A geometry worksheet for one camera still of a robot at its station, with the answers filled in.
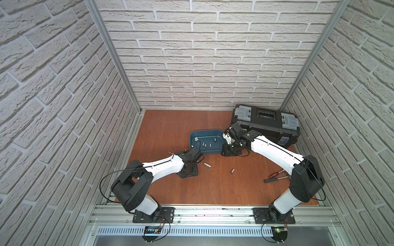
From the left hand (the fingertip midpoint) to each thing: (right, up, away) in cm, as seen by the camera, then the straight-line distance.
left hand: (195, 171), depth 87 cm
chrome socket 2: (+9, +14, +11) cm, 20 cm away
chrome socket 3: (+13, +17, +13) cm, 25 cm away
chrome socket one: (+22, 0, +1) cm, 22 cm away
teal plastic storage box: (+8, +16, +14) cm, 22 cm away
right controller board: (+40, -24, -18) cm, 50 cm away
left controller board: (-20, -24, -15) cm, 34 cm away
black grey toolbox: (+45, +29, +4) cm, 54 cm away
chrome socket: (+5, +15, +12) cm, 20 cm away
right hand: (+17, +11, -2) cm, 21 cm away
